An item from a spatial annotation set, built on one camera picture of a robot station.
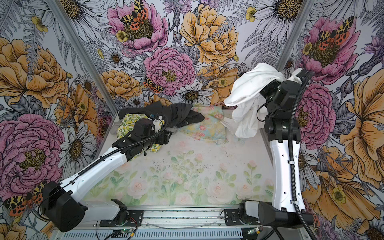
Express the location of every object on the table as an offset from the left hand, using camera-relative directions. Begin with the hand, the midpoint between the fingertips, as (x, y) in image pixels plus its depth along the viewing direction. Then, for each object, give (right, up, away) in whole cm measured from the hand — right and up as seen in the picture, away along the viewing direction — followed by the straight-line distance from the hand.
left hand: (164, 136), depth 80 cm
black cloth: (+4, +13, +28) cm, 31 cm away
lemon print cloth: (-27, +6, +16) cm, 32 cm away
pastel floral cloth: (+28, +3, +31) cm, 42 cm away
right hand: (+44, +23, -20) cm, 54 cm away
